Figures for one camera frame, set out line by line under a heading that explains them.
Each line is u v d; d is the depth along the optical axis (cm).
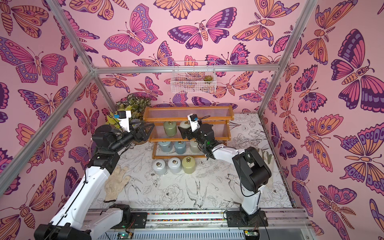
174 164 85
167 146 93
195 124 76
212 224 73
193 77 95
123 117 61
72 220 39
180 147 92
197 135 78
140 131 61
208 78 92
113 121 87
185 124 84
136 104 94
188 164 86
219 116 80
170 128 85
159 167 84
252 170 49
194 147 93
